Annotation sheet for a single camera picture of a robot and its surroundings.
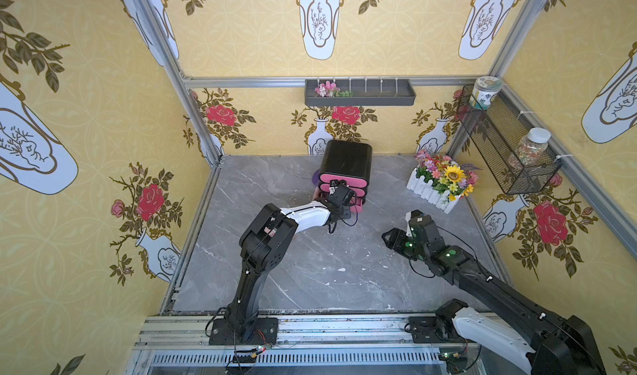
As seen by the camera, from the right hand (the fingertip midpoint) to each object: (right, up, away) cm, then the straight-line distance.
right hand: (389, 234), depth 84 cm
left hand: (-18, +8, +17) cm, 26 cm away
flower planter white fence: (+22, +18, +8) cm, 29 cm away
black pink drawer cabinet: (-10, +27, +30) cm, 41 cm away
